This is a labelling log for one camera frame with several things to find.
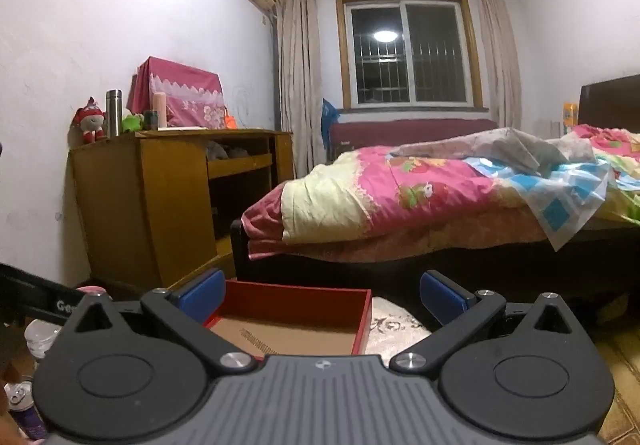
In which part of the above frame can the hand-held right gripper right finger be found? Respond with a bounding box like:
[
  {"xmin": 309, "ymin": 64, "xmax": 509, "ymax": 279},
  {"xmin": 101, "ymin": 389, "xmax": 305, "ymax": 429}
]
[{"xmin": 389, "ymin": 270, "xmax": 581, "ymax": 373}]

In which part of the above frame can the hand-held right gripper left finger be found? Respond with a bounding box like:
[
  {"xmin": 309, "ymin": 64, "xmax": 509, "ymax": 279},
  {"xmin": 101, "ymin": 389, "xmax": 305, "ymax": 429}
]
[{"xmin": 62, "ymin": 269, "xmax": 258, "ymax": 373}]

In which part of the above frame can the red cardboard box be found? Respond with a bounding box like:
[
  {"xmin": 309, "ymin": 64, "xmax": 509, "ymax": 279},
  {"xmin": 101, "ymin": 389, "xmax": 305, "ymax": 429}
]
[{"xmin": 202, "ymin": 279, "xmax": 373, "ymax": 357}]

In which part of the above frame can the clear plastic bottle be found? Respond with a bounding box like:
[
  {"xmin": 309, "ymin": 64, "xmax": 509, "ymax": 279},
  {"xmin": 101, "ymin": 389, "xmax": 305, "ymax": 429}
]
[{"xmin": 24, "ymin": 317, "xmax": 63, "ymax": 366}]

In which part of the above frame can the white floral cushion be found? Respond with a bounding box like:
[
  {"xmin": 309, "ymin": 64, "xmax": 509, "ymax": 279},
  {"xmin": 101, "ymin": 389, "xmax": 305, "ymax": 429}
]
[{"xmin": 362, "ymin": 295, "xmax": 436, "ymax": 358}]

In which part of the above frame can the wooden desk cabinet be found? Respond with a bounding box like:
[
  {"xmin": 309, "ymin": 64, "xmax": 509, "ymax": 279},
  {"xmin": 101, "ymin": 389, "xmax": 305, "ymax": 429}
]
[{"xmin": 69, "ymin": 128, "xmax": 295, "ymax": 288}]

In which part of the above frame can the purple drink can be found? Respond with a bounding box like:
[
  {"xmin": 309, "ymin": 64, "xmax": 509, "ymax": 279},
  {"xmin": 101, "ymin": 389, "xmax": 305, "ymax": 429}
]
[{"xmin": 4, "ymin": 381, "xmax": 48, "ymax": 441}]

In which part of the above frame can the pink floral quilt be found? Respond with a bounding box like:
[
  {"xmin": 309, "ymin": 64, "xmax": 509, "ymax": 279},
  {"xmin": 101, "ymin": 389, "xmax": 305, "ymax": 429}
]
[{"xmin": 242, "ymin": 124, "xmax": 640, "ymax": 262}]

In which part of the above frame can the grey cloth in desk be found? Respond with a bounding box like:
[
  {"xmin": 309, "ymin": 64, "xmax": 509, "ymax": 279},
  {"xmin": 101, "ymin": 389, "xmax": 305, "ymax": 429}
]
[{"xmin": 204, "ymin": 140, "xmax": 249, "ymax": 162}]

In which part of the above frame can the blue checked sheet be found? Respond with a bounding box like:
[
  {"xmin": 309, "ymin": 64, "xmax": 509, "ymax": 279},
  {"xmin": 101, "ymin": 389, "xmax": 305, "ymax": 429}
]
[{"xmin": 467, "ymin": 158, "xmax": 621, "ymax": 253}]

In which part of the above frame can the grey crumpled blanket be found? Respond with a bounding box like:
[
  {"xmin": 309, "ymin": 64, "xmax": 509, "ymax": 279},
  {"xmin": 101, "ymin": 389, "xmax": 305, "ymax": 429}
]
[{"xmin": 390, "ymin": 128, "xmax": 598, "ymax": 176}]

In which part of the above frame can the maroon sofa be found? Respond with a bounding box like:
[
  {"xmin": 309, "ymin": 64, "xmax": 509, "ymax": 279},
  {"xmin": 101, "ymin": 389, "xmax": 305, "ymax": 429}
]
[{"xmin": 327, "ymin": 118, "xmax": 501, "ymax": 163}]

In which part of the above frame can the red santa plush doll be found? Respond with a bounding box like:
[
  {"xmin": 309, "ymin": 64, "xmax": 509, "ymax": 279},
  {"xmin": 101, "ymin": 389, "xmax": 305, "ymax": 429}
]
[{"xmin": 75, "ymin": 96, "xmax": 108, "ymax": 145}]

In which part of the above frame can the green plush toy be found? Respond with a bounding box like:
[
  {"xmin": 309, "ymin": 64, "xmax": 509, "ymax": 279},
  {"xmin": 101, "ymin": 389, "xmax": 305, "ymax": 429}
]
[{"xmin": 121, "ymin": 108, "xmax": 146, "ymax": 133}]

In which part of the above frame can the steel thermos flask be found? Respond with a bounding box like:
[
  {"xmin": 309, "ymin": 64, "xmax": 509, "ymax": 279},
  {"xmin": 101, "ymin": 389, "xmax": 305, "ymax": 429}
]
[{"xmin": 105, "ymin": 89, "xmax": 123, "ymax": 137}]

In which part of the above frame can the pink cloth covered box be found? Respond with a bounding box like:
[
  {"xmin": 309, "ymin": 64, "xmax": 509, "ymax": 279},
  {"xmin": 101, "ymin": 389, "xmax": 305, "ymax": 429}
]
[{"xmin": 126, "ymin": 56, "xmax": 226, "ymax": 129}]

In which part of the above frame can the blue plastic bag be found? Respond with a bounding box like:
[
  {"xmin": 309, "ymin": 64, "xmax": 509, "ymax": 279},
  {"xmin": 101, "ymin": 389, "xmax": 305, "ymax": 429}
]
[{"xmin": 321, "ymin": 98, "xmax": 341, "ymax": 151}]

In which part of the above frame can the yellow carton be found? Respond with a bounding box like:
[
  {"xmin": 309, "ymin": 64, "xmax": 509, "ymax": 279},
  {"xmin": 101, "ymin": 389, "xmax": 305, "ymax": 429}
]
[{"xmin": 562, "ymin": 102, "xmax": 580, "ymax": 136}]

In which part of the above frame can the beige curtain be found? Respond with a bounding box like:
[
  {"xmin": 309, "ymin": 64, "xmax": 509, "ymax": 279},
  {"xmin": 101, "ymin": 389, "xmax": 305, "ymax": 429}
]
[
  {"xmin": 474, "ymin": 0, "xmax": 523, "ymax": 131},
  {"xmin": 276, "ymin": 0, "xmax": 326, "ymax": 178}
]

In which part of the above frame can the dark wooden headboard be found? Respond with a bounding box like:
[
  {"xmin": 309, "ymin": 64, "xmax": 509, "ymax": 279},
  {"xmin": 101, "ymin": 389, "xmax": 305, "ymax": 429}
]
[{"xmin": 579, "ymin": 74, "xmax": 640, "ymax": 136}]

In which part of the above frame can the dark bed frame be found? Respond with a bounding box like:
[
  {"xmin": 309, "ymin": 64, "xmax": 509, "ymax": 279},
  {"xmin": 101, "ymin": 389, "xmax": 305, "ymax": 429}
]
[{"xmin": 231, "ymin": 218, "xmax": 640, "ymax": 313}]

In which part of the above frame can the window with wooden frame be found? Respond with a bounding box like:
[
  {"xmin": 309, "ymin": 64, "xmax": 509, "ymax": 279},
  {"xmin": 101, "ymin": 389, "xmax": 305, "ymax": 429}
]
[{"xmin": 336, "ymin": 0, "xmax": 483, "ymax": 111}]

